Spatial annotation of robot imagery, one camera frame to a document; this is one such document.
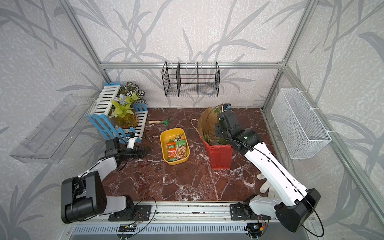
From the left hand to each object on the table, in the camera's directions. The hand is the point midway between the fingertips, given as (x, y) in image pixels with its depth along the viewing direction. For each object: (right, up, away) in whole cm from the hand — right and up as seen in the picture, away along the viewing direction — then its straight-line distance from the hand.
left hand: (143, 146), depth 89 cm
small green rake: (+8, +14, +24) cm, 29 cm away
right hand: (+45, +14, -16) cm, 50 cm away
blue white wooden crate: (-20, +17, -9) cm, 28 cm away
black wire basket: (+28, +45, +18) cm, 56 cm away
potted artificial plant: (-12, +20, -1) cm, 23 cm away
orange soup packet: (+20, -2, +4) cm, 20 cm away
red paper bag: (+45, 0, -17) cm, 48 cm away
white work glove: (+73, -23, -10) cm, 78 cm away
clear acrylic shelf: (-32, +7, -23) cm, 40 cm away
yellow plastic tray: (+14, +6, +12) cm, 19 cm away
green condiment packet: (+48, +2, +9) cm, 48 cm away
